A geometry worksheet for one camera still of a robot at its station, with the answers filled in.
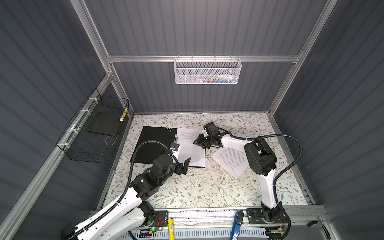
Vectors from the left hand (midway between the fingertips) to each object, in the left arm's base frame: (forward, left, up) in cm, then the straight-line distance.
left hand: (182, 155), depth 74 cm
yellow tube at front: (-28, +6, -18) cm, 33 cm away
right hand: (+17, -8, -16) cm, 24 cm away
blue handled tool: (-27, -26, -17) cm, 41 cm away
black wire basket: (+9, +43, +7) cm, 44 cm away
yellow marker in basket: (+23, +32, +7) cm, 40 cm away
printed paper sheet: (+26, -2, -19) cm, 32 cm away
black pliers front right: (-30, -66, -19) cm, 75 cm away
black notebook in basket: (+16, +38, +10) cm, 42 cm away
